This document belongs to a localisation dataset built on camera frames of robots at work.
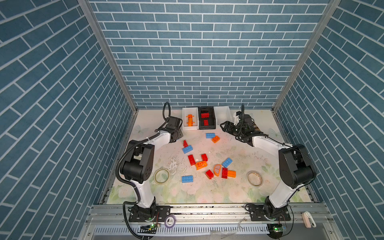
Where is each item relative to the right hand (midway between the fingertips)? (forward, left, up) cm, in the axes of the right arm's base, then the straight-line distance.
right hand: (225, 126), depth 94 cm
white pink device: (-46, -40, -11) cm, 62 cm away
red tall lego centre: (-19, +20, -11) cm, 30 cm away
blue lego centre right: (-19, -2, -12) cm, 23 cm away
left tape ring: (-30, +36, -13) cm, 49 cm away
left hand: (-3, +29, -7) cm, 30 cm away
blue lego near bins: (+1, +9, -12) cm, 15 cm away
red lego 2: (+12, +13, -11) cm, 21 cm away
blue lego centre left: (-12, +24, -11) cm, 29 cm away
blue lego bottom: (-31, +21, -12) cm, 39 cm away
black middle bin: (+18, +12, -13) cm, 25 cm away
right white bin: (+23, -1, -13) cm, 26 cm away
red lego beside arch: (-25, 0, -12) cm, 28 cm away
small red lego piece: (-8, +26, -11) cm, 29 cm away
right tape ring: (-26, -18, -14) cm, 35 cm away
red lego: (+18, +14, -10) cm, 25 cm away
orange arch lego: (-26, +5, -12) cm, 29 cm away
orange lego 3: (-26, -4, -12) cm, 29 cm away
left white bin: (+20, +22, -9) cm, 31 cm away
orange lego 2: (-22, +14, -11) cm, 28 cm away
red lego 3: (-27, +8, -12) cm, 31 cm away
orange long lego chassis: (+12, +25, -10) cm, 29 cm away
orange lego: (-2, +5, -12) cm, 13 cm away
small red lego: (-17, +12, -11) cm, 24 cm away
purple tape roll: (-51, +25, -13) cm, 58 cm away
